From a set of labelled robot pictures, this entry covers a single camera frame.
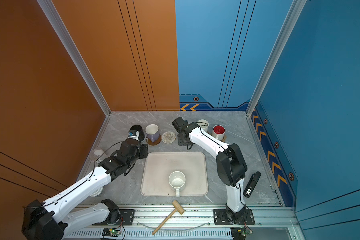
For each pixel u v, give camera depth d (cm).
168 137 104
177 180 85
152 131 103
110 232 71
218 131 102
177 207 75
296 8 70
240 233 70
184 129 66
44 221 38
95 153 92
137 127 99
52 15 71
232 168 50
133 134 70
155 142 99
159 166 92
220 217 72
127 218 74
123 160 59
